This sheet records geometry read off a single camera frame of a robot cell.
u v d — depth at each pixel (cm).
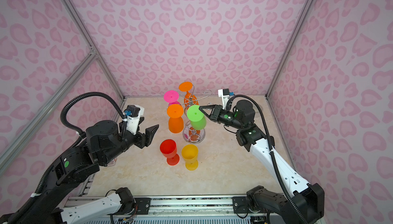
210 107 63
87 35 85
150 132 51
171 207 74
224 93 62
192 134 98
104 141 38
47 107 64
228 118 59
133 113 46
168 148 79
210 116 62
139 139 50
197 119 64
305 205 37
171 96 75
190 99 75
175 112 69
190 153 80
